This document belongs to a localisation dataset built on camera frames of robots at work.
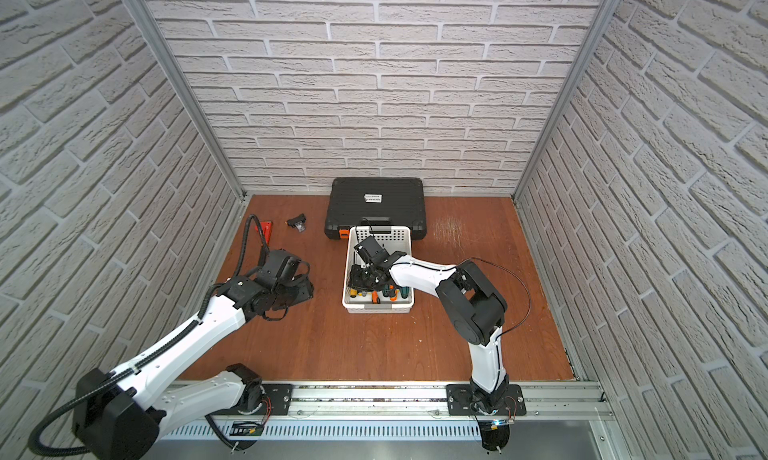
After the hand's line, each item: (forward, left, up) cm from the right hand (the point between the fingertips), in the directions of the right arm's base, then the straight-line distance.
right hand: (350, 282), depth 89 cm
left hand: (-4, +10, +7) cm, 13 cm away
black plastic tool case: (+32, -10, +1) cm, 34 cm away
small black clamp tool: (+29, +20, -4) cm, 35 cm away
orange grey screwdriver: (-4, -7, -3) cm, 9 cm away
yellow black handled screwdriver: (-4, -1, 0) cm, 4 cm away
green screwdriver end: (-3, -17, -2) cm, 17 cm away
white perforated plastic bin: (-5, -11, -4) cm, 13 cm away
